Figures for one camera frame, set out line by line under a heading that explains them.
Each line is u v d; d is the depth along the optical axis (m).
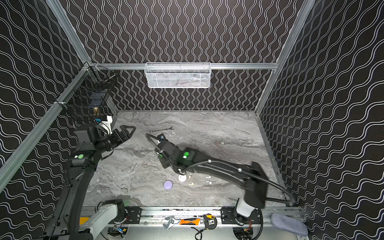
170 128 1.10
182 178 0.86
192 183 0.85
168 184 0.84
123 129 0.63
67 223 0.38
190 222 0.72
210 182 0.85
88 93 0.94
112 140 0.62
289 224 0.70
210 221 0.71
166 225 0.72
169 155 0.54
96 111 0.82
